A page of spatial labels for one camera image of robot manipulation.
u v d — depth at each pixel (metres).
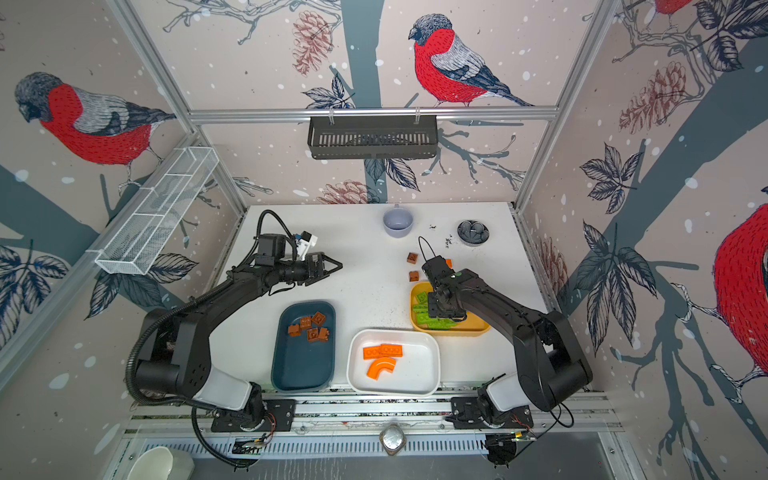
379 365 0.81
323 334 0.86
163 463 0.64
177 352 0.44
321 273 0.77
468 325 0.88
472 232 1.10
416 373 0.80
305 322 0.87
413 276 0.98
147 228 0.74
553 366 0.43
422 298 0.93
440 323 0.88
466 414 0.73
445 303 0.73
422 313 0.90
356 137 1.07
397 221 1.11
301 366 0.81
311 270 0.77
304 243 0.83
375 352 0.83
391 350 0.83
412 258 1.04
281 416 0.73
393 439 0.61
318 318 0.89
